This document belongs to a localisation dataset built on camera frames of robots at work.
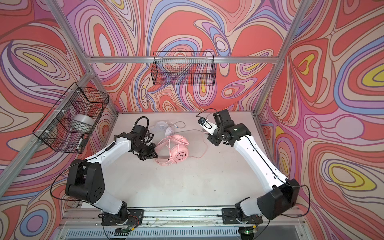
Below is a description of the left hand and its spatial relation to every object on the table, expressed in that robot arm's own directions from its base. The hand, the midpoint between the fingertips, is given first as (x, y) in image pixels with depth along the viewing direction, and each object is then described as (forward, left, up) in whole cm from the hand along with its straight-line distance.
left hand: (159, 154), depth 87 cm
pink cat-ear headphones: (-5, -13, +11) cm, 18 cm away
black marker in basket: (-1, +36, +17) cm, 40 cm away
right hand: (+3, -31, +14) cm, 34 cm away
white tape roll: (+3, +33, +24) cm, 41 cm away
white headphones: (+23, 0, -2) cm, 23 cm away
